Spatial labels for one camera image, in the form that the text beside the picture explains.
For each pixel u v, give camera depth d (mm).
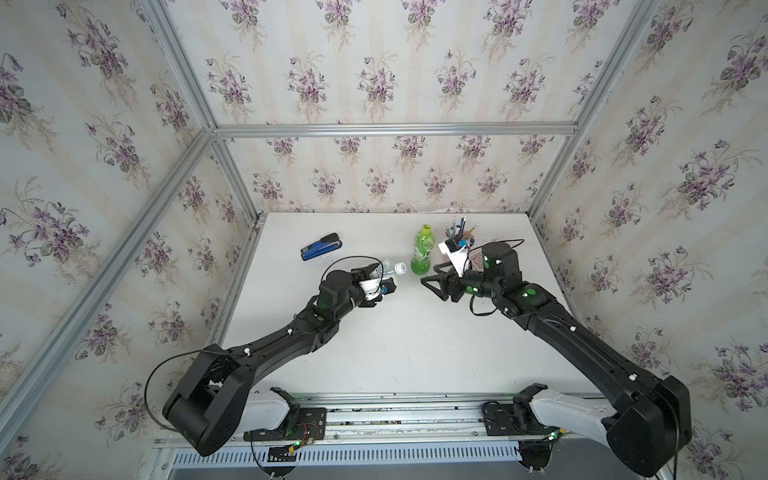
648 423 373
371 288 714
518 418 650
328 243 1075
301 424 715
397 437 728
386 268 807
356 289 716
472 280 650
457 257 649
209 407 405
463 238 1008
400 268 760
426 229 882
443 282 652
